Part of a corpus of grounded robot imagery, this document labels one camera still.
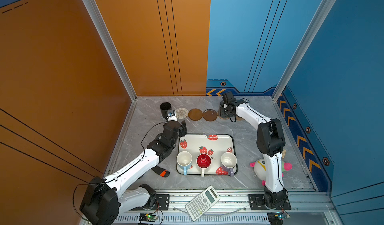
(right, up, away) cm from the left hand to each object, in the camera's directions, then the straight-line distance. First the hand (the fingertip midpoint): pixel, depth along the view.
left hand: (179, 120), depth 81 cm
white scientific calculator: (+13, -40, -9) cm, 42 cm away
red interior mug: (+13, -24, +4) cm, 28 cm away
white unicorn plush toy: (+42, -25, -4) cm, 49 cm away
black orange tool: (-11, -29, +1) cm, 31 cm away
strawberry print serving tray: (+21, -17, +13) cm, 30 cm away
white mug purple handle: (+28, -25, +4) cm, 38 cm away
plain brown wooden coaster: (+8, +3, +27) cm, 29 cm away
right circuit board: (+48, -45, -11) cm, 67 cm away
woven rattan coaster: (+24, +2, +11) cm, 26 cm away
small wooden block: (+62, -21, +7) cm, 65 cm away
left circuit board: (-14, -46, -10) cm, 49 cm away
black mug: (-13, +8, +21) cm, 26 cm away
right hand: (+28, +4, +20) cm, 35 cm away
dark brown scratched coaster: (+19, +2, +27) cm, 33 cm away
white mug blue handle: (+2, -23, +3) cm, 23 cm away
